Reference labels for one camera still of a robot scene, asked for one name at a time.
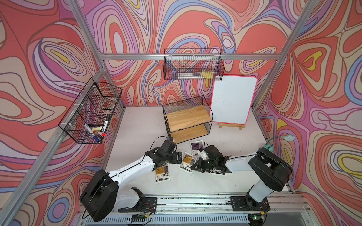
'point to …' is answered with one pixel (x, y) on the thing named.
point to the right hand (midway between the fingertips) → (192, 172)
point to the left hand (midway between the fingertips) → (177, 156)
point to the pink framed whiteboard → (232, 98)
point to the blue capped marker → (96, 139)
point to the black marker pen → (106, 123)
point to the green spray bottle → (288, 138)
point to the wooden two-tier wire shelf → (188, 119)
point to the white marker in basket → (89, 129)
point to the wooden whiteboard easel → (240, 126)
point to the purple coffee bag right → (195, 146)
